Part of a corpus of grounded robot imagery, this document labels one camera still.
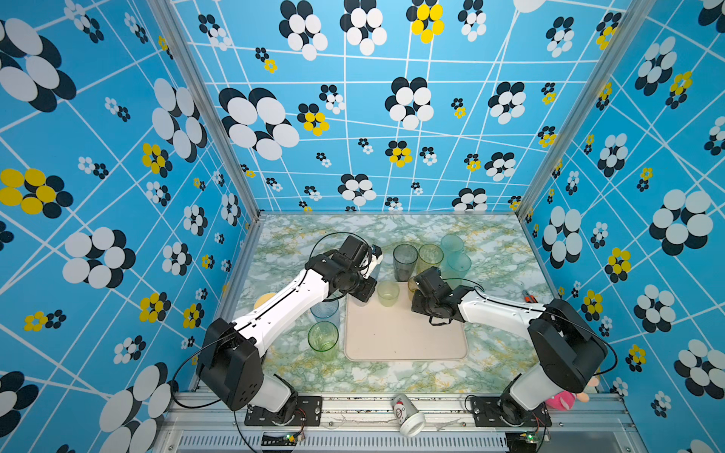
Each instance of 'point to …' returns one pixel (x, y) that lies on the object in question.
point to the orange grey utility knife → (529, 298)
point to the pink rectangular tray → (374, 331)
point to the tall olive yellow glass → (429, 256)
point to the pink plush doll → (564, 400)
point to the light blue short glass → (327, 311)
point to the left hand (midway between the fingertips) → (373, 287)
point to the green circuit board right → (531, 437)
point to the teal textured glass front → (457, 267)
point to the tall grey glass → (405, 257)
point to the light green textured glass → (388, 292)
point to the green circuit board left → (278, 441)
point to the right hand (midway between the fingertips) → (416, 303)
